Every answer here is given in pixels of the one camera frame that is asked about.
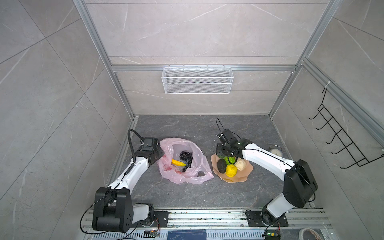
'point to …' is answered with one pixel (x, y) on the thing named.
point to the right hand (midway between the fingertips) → (219, 149)
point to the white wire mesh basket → (197, 80)
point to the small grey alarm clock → (276, 149)
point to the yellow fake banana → (177, 163)
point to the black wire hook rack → (360, 159)
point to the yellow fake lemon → (231, 170)
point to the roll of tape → (301, 236)
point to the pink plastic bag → (199, 170)
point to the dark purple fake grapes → (186, 157)
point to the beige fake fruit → (240, 163)
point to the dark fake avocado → (221, 164)
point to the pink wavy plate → (241, 176)
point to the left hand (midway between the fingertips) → (158, 149)
